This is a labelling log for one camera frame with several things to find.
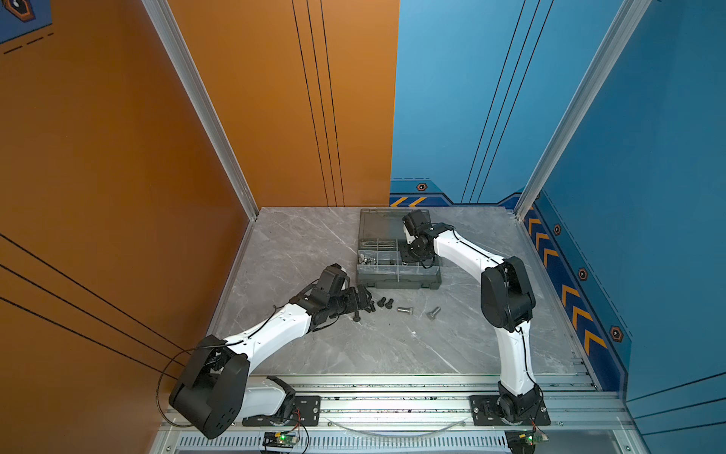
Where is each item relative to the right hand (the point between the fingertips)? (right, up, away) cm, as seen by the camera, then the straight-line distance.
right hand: (404, 256), depth 99 cm
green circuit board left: (-35, -44, -28) cm, 63 cm away
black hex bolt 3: (-6, -16, -7) cm, 18 cm away
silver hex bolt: (0, -17, -8) cm, 19 cm away
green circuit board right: (+27, -44, -29) cm, 59 cm away
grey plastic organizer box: (-8, +7, +16) cm, 19 cm away
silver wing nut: (-15, -1, +3) cm, 15 cm away
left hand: (-14, -12, -12) cm, 22 cm away
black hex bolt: (-16, -19, -9) cm, 27 cm away
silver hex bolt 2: (+8, -18, -10) cm, 22 cm away
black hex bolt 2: (-9, -15, -6) cm, 18 cm away
